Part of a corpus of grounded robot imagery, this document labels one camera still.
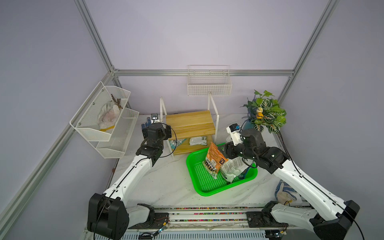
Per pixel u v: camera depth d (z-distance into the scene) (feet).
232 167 2.50
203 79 3.52
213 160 2.73
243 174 2.80
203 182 2.83
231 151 2.02
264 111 2.56
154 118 2.19
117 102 2.81
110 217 1.28
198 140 3.21
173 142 3.05
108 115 2.57
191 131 2.77
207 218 2.46
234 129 2.02
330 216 1.27
